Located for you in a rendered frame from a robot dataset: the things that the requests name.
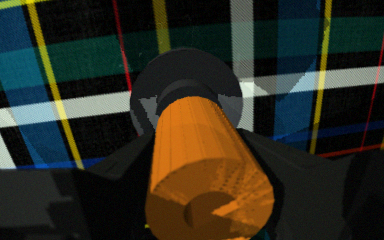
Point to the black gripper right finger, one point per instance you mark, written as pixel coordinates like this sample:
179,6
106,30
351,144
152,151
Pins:
314,198

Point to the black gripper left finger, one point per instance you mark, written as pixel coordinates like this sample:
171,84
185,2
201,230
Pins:
106,201

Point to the orange cylinder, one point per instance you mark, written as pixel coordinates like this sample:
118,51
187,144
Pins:
204,182

